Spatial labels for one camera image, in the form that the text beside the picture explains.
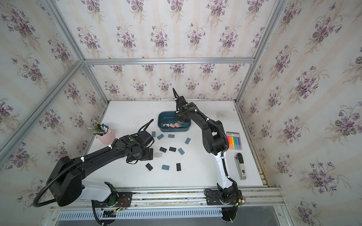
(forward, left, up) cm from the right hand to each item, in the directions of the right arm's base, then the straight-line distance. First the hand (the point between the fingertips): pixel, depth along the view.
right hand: (181, 118), depth 101 cm
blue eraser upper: (-12, +15, -6) cm, 20 cm away
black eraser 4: (-33, +1, -6) cm, 34 cm away
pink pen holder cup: (-18, +48, 0) cm, 51 cm away
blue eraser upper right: (-14, -5, -6) cm, 16 cm away
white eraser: (-25, +14, -6) cm, 29 cm away
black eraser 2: (-21, +5, -7) cm, 23 cm away
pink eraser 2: (-2, +7, -6) cm, 10 cm away
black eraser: (-22, +11, -6) cm, 25 cm away
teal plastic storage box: (0, +11, -6) cm, 12 cm away
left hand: (-29, +20, -1) cm, 36 cm away
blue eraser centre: (-23, 0, -6) cm, 23 cm away
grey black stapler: (-29, -36, -3) cm, 46 cm away
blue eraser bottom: (-33, +9, -6) cm, 35 cm away
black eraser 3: (-33, +19, -6) cm, 39 cm away
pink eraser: (-2, +4, -6) cm, 7 cm away
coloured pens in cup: (-14, +53, +5) cm, 55 cm away
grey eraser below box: (-11, +7, -6) cm, 15 cm away
